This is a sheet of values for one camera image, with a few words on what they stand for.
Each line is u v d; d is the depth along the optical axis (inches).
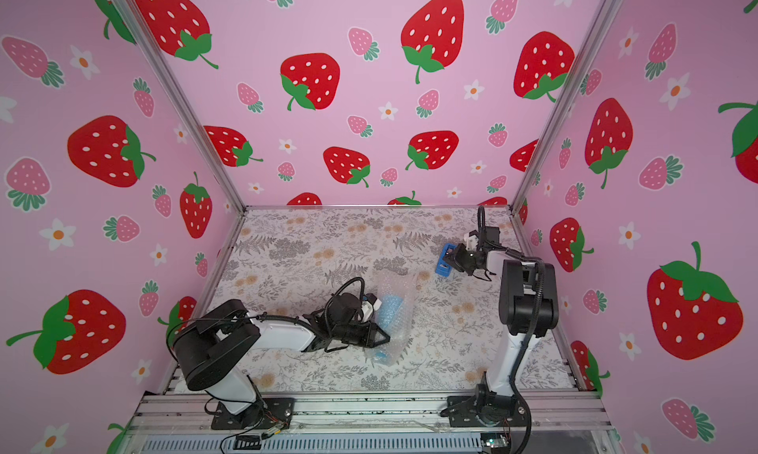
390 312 33.0
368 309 32.2
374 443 27.6
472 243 37.5
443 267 38.9
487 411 27.0
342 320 28.2
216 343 18.5
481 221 36.7
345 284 28.7
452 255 39.5
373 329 30.5
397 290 34.7
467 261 34.7
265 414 28.5
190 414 29.9
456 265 35.9
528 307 20.6
